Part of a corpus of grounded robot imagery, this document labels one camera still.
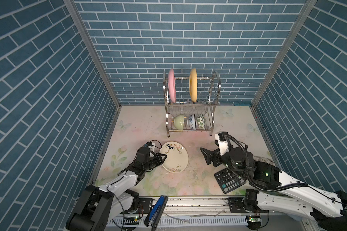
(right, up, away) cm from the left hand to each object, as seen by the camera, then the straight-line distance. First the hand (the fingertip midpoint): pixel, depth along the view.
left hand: (167, 156), depth 86 cm
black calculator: (+35, -12, -5) cm, 38 cm away
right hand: (+20, +11, -20) cm, 30 cm away
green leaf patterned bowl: (+21, +21, +8) cm, 31 cm away
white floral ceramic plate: (+6, -2, +6) cm, 8 cm away
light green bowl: (+7, +21, +8) cm, 23 cm away
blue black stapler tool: (-5, -25, -16) cm, 30 cm away
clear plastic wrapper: (+59, -2, +2) cm, 59 cm away
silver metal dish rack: (+15, +35, +19) cm, 43 cm away
